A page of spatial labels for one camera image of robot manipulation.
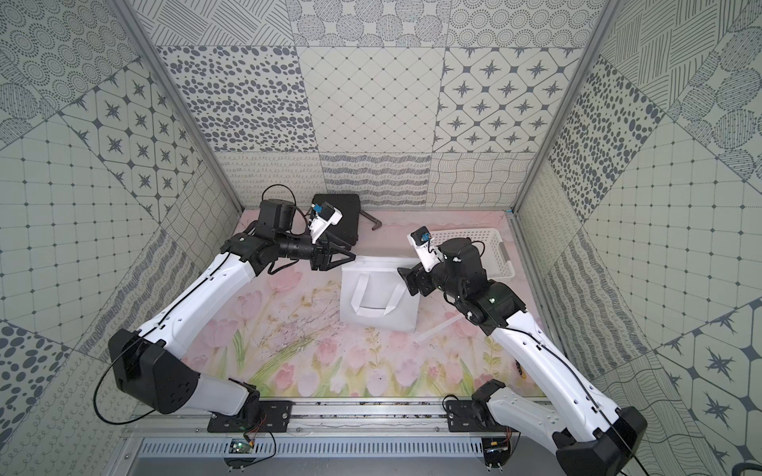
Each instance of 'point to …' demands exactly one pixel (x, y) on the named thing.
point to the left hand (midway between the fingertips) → (350, 245)
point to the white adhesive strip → (438, 328)
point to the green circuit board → (239, 446)
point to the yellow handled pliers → (521, 369)
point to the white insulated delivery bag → (374, 294)
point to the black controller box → (496, 450)
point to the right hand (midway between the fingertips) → (416, 263)
